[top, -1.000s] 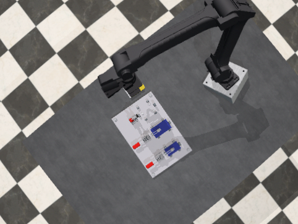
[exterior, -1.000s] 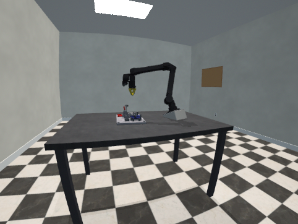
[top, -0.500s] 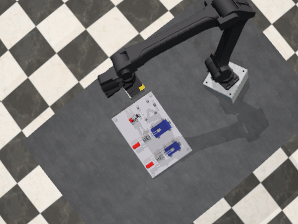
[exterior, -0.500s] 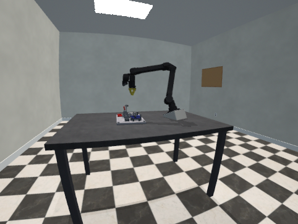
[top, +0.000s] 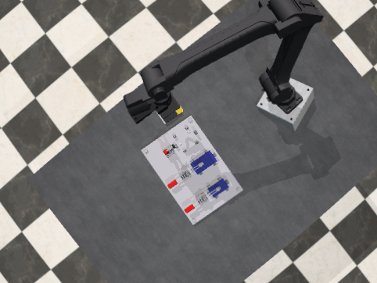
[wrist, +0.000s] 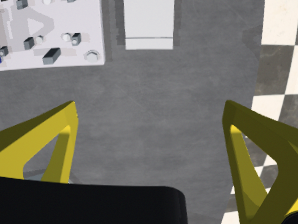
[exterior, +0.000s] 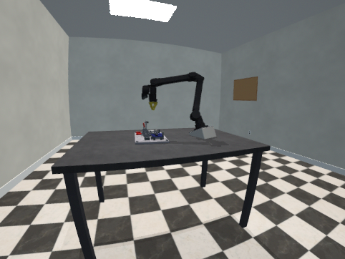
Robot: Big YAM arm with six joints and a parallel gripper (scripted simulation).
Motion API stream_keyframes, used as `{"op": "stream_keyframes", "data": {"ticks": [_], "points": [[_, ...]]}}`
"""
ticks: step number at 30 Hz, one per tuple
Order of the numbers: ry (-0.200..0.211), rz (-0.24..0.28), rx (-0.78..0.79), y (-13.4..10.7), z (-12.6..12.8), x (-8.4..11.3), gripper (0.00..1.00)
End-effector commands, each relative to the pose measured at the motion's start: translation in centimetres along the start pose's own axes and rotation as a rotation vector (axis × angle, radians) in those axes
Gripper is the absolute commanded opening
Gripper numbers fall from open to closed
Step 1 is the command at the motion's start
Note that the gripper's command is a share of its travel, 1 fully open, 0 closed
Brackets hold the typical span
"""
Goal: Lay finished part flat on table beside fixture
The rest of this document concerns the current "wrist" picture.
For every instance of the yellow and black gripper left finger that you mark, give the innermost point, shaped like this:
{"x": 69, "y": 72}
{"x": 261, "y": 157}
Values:
{"x": 21, "y": 142}

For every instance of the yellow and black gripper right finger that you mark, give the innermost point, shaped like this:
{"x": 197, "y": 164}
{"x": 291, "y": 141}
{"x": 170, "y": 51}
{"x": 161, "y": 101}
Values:
{"x": 277, "y": 140}

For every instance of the white rectangular block with slot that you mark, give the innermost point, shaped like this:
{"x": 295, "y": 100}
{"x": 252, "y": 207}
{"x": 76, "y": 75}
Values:
{"x": 149, "y": 24}

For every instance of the light grey fixture plate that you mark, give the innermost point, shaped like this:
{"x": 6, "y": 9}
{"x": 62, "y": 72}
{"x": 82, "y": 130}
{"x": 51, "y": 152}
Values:
{"x": 51, "y": 21}

